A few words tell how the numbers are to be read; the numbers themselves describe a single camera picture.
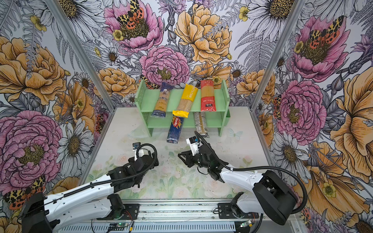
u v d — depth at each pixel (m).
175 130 0.88
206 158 0.65
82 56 0.90
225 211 0.73
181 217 0.73
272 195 0.43
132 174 0.59
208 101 0.83
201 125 0.91
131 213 0.74
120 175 0.56
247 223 0.72
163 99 0.84
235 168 0.56
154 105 0.84
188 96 0.85
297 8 0.72
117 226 0.71
